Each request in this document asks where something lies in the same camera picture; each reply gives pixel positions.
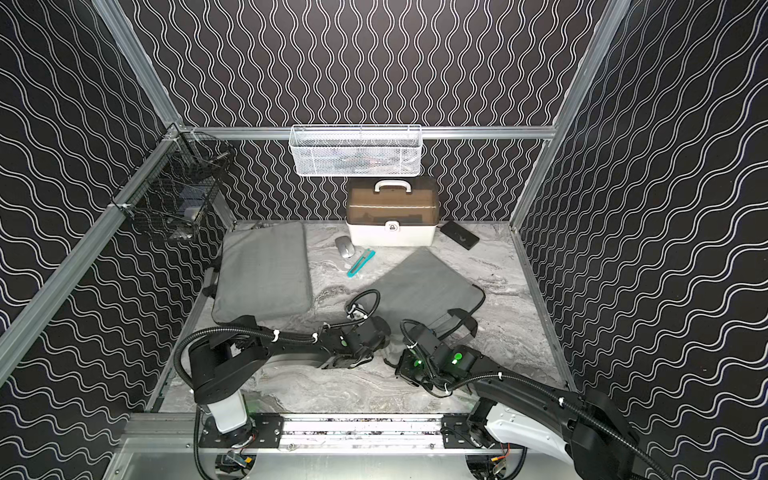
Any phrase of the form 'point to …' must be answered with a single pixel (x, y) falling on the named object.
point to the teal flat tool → (361, 263)
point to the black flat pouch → (460, 235)
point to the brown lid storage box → (392, 211)
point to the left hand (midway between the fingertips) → (390, 330)
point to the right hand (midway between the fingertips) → (392, 373)
